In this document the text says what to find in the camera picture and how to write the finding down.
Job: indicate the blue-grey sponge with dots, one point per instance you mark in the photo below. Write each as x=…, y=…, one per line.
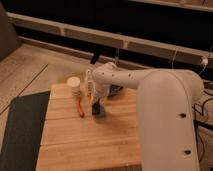
x=102, y=112

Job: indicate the dark blue bowl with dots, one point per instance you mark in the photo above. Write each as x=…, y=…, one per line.
x=114, y=90

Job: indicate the dark grey floor mat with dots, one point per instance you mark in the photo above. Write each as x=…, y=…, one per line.
x=23, y=132

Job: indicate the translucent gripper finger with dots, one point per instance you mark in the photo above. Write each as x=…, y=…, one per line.
x=93, y=101

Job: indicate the orange-red marker pen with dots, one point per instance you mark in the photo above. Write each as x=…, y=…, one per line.
x=79, y=108

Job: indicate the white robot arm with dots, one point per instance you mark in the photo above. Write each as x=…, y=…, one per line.
x=164, y=100

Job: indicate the wooden shelf rail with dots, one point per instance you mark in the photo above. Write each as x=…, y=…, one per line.
x=138, y=45

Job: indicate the dark eraser block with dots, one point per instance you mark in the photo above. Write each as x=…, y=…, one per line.
x=96, y=108

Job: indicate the white cylindrical cup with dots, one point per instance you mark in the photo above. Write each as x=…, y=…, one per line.
x=74, y=84

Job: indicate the small clear bottle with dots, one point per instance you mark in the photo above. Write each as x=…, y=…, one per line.
x=88, y=82

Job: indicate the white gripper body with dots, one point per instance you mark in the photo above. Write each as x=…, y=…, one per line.
x=99, y=91

